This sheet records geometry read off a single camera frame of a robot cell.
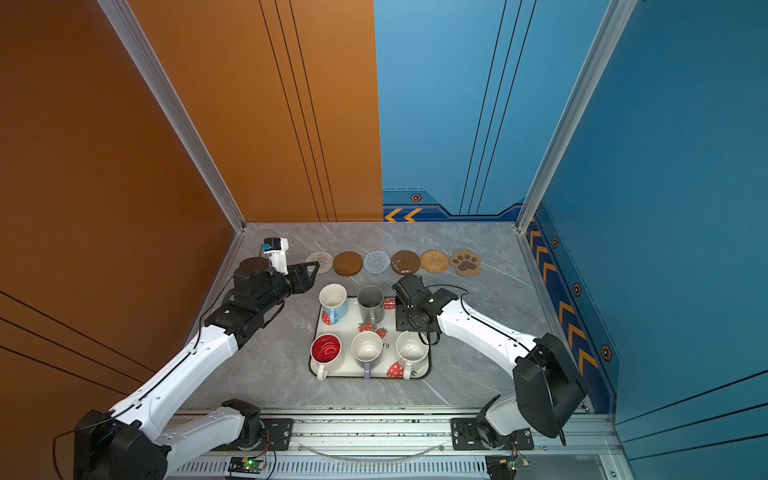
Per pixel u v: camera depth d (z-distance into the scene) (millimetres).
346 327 931
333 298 919
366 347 866
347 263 1087
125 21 705
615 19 698
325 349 851
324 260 1087
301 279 684
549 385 404
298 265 699
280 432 737
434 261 1085
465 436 727
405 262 1087
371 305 904
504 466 700
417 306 623
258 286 601
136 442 380
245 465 710
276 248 679
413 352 850
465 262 1085
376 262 1085
